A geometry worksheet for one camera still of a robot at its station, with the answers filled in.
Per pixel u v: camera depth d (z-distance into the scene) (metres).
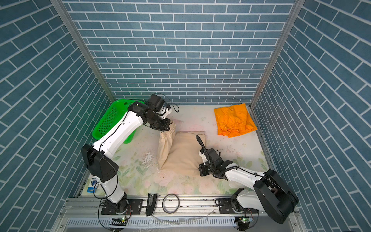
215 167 0.68
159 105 0.65
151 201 0.74
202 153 0.81
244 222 0.72
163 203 0.74
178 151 0.95
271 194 0.42
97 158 0.44
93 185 0.80
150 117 0.59
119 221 0.72
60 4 0.70
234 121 1.05
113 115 1.08
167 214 0.72
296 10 0.72
